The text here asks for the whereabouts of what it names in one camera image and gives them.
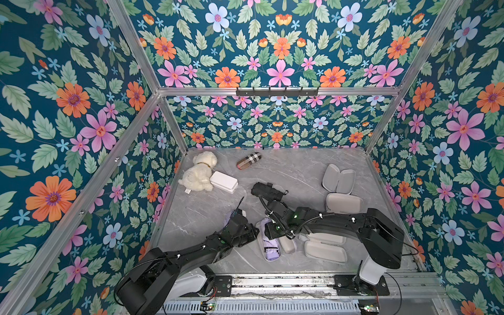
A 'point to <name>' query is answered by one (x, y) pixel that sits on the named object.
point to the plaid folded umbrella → (248, 160)
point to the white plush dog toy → (197, 177)
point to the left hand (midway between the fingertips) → (263, 230)
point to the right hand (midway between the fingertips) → (270, 228)
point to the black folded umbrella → (271, 191)
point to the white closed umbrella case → (224, 182)
